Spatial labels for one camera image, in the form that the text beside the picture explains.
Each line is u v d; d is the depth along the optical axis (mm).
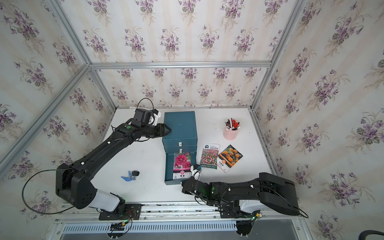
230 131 943
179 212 750
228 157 927
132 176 839
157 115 757
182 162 891
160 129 701
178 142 782
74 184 404
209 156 922
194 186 579
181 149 835
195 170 733
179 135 765
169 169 860
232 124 978
